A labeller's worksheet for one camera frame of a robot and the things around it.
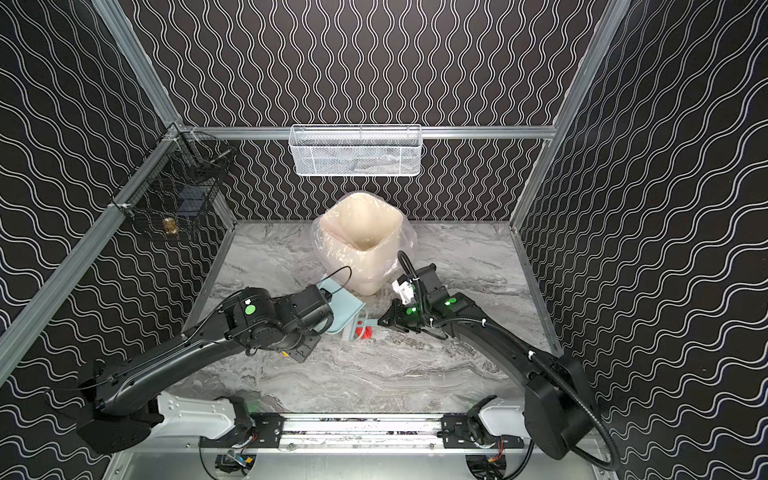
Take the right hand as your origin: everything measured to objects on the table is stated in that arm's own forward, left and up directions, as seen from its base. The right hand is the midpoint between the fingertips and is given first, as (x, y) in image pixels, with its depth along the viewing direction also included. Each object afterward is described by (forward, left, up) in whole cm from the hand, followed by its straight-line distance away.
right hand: (380, 323), depth 79 cm
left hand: (-9, +15, +9) cm, 19 cm away
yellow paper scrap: (-14, +18, +14) cm, 27 cm away
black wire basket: (+34, +65, +16) cm, 75 cm away
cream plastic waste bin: (+33, +8, -1) cm, 34 cm away
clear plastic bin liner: (+24, -8, +6) cm, 26 cm away
